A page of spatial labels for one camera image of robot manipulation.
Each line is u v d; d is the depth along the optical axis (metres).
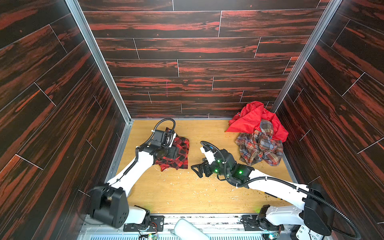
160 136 0.65
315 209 0.40
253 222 0.74
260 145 0.89
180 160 0.94
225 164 0.57
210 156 0.66
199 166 0.66
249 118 1.01
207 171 0.67
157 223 0.74
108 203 0.42
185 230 0.70
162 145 0.70
